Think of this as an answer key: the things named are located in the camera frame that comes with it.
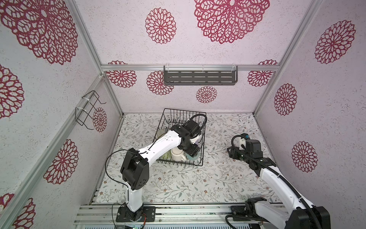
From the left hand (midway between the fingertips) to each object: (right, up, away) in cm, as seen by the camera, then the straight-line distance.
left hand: (190, 153), depth 84 cm
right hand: (+25, +3, +1) cm, 25 cm away
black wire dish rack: (-13, +23, +29) cm, 39 cm away
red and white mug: (-8, -1, +2) cm, 8 cm away
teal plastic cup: (0, -1, -7) cm, 7 cm away
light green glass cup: (-14, -3, +10) cm, 18 cm away
